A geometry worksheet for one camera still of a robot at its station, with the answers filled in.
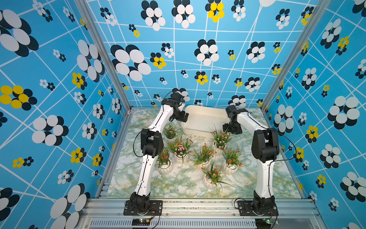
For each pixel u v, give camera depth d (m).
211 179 0.77
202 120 1.12
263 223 0.70
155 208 0.73
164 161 0.81
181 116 0.90
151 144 0.63
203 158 0.81
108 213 0.74
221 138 0.84
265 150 0.58
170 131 0.89
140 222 0.72
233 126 0.85
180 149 0.79
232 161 0.75
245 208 0.73
